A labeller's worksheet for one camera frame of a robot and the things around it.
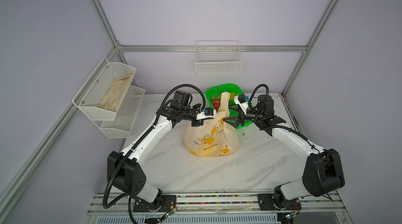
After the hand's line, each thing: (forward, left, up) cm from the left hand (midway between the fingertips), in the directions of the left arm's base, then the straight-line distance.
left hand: (210, 115), depth 75 cm
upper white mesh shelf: (+9, +56, +4) cm, 57 cm away
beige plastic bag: (-4, -4, -15) cm, 16 cm away
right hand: (+2, -8, 0) cm, 8 cm away
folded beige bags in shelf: (+9, +50, +3) cm, 50 cm away
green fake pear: (+5, -10, +9) cm, 15 cm away
